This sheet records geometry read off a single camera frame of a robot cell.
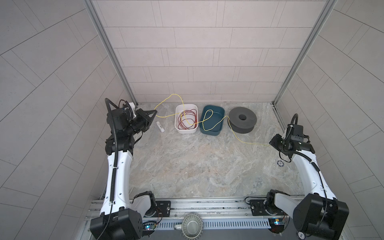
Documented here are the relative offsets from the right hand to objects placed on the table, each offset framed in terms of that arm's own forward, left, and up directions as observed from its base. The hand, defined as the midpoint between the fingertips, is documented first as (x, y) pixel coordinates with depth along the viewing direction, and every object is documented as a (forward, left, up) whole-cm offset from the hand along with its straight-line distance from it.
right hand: (270, 139), depth 82 cm
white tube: (+18, +65, -8) cm, 68 cm away
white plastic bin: (+35, +53, -7) cm, 64 cm away
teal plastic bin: (+29, +25, -9) cm, 39 cm away
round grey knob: (-35, +46, -11) cm, 59 cm away
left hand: (+5, +58, +23) cm, 62 cm away
